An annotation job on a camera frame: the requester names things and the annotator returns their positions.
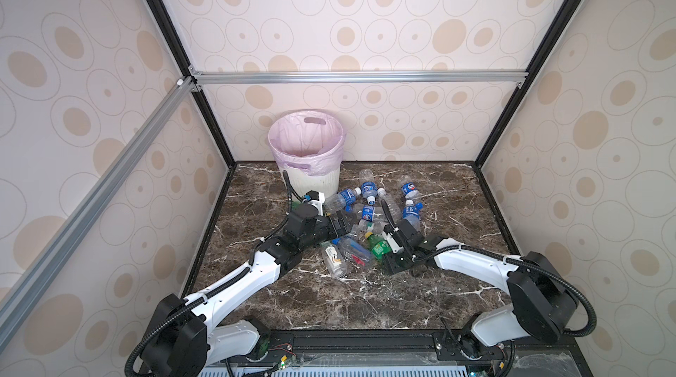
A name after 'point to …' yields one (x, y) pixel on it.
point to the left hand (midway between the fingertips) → (355, 218)
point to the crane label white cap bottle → (334, 259)
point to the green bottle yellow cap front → (378, 245)
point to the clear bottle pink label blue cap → (352, 250)
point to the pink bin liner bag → (312, 140)
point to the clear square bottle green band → (373, 227)
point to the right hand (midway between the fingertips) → (390, 261)
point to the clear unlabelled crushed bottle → (392, 204)
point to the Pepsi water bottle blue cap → (368, 210)
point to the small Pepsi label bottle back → (409, 189)
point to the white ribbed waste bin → (327, 183)
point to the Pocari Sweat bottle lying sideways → (340, 201)
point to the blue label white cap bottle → (411, 214)
